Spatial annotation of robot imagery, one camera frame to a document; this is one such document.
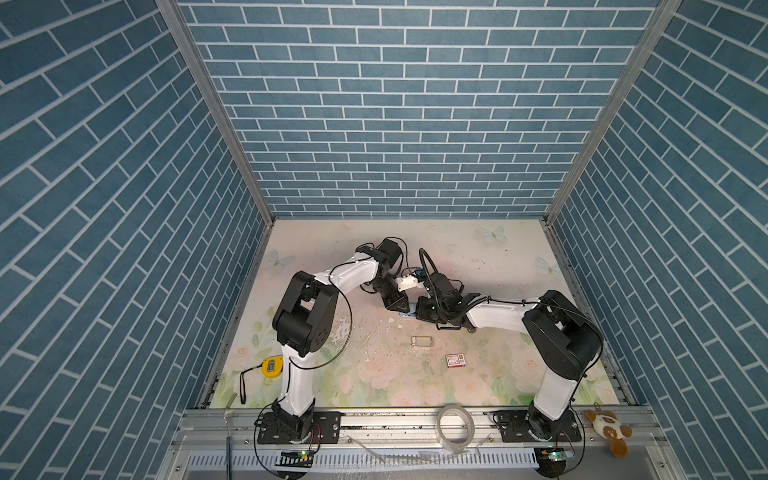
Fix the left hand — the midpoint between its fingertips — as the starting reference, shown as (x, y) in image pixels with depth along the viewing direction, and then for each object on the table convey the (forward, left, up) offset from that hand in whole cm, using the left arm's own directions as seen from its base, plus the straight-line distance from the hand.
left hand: (405, 305), depth 91 cm
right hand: (0, -2, -3) cm, 3 cm away
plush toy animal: (-33, -48, 0) cm, 58 cm away
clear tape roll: (-37, -11, -3) cm, 38 cm away
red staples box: (-16, -14, -4) cm, 22 cm away
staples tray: (-10, -5, -4) cm, 12 cm away
